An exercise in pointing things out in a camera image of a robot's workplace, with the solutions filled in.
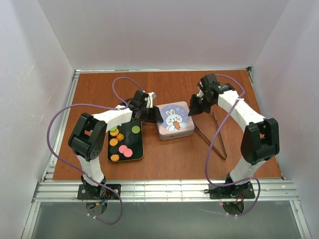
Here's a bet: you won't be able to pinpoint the silver tin lid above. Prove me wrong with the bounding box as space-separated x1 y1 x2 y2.
158 102 193 131

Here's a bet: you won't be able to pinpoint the black cookie tray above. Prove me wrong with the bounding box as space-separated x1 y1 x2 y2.
107 120 144 162

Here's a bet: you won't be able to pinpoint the silver metal tongs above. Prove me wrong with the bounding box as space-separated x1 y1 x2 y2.
194 112 228 159

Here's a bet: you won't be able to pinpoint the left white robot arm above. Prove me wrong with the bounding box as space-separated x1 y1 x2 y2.
68 105 163 199

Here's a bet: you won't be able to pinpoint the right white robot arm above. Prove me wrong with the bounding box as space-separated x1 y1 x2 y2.
189 83 280 197

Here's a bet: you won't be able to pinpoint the silver cookie tin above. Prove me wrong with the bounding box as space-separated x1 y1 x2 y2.
157 121 195 140

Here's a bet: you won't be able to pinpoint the orange flower cookie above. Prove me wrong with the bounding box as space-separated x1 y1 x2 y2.
116 133 125 141

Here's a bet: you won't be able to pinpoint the green topped sandwich cookie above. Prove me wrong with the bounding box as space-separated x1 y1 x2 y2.
109 127 119 137

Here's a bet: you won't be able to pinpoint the pink sandwich cookie lower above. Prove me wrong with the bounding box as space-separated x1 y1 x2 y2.
123 148 133 158

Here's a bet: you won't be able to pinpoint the pink sandwich cookie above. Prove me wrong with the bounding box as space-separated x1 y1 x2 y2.
123 148 133 158
119 145 127 154

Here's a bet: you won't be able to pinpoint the pink sandwich cookie upper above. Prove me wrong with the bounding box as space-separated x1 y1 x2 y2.
119 145 127 154

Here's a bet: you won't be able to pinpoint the plain orange round cookie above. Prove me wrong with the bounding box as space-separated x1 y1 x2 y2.
109 138 118 146

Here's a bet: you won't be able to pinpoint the black sandwich cookie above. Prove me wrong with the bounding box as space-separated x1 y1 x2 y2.
109 146 118 154

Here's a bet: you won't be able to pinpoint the orange scalloped cookie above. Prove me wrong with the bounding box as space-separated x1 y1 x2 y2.
110 154 120 162

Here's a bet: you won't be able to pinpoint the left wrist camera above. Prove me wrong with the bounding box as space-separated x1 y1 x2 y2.
131 90 157 108

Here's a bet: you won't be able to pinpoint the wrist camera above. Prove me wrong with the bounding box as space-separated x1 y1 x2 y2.
197 74 220 92
131 90 157 108

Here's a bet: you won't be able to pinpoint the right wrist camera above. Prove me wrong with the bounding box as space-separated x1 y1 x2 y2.
197 74 220 92

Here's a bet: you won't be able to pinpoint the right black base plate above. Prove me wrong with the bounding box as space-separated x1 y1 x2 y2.
204 182 255 199

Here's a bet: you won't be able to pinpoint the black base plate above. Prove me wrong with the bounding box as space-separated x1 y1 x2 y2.
204 182 255 199
77 184 118 200

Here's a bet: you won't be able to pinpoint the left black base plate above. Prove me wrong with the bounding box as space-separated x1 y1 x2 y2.
77 184 118 200

